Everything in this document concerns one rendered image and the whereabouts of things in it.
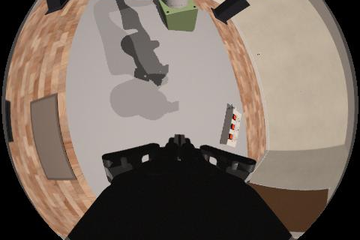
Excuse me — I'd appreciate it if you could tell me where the beige power strip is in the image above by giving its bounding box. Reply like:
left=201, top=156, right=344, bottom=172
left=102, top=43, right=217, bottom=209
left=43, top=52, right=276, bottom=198
left=220, top=107, right=242, bottom=147

